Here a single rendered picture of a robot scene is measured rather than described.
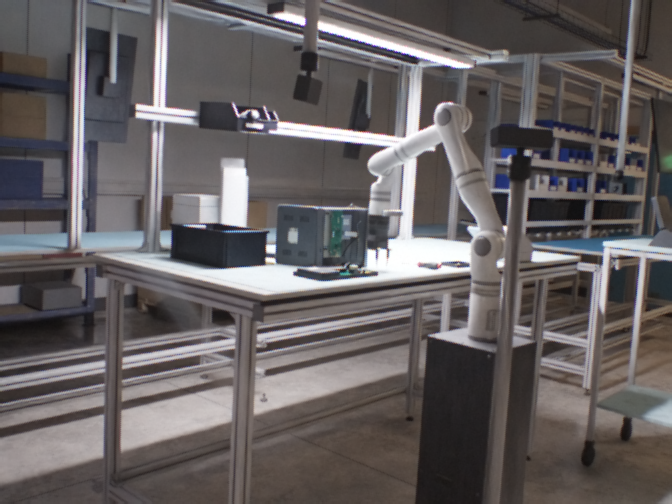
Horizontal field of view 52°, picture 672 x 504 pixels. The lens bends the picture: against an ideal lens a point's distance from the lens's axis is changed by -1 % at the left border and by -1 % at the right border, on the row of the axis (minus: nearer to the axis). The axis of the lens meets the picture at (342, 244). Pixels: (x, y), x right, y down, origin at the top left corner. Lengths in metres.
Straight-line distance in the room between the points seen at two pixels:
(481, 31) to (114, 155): 5.47
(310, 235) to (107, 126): 1.83
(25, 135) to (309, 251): 3.58
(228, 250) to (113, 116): 1.79
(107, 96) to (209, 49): 3.40
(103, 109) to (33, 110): 1.83
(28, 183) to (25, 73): 0.80
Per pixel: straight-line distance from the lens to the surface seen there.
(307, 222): 2.39
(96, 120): 3.89
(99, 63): 3.87
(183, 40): 6.98
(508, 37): 9.77
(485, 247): 2.11
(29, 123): 5.67
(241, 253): 2.33
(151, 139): 2.64
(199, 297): 2.12
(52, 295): 5.87
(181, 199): 2.68
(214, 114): 2.62
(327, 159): 8.23
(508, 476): 2.28
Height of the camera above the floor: 1.32
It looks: 6 degrees down
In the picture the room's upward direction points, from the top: 3 degrees clockwise
